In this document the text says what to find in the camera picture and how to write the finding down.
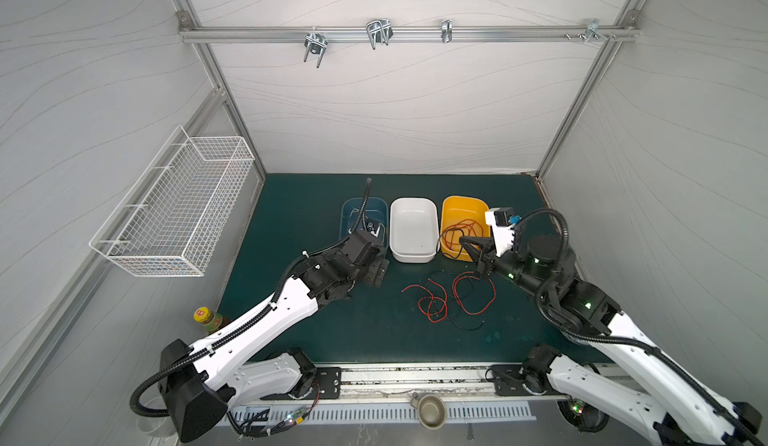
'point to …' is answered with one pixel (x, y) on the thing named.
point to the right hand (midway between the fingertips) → (468, 230)
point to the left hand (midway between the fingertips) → (372, 253)
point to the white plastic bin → (414, 230)
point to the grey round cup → (431, 410)
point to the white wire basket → (174, 215)
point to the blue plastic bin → (374, 218)
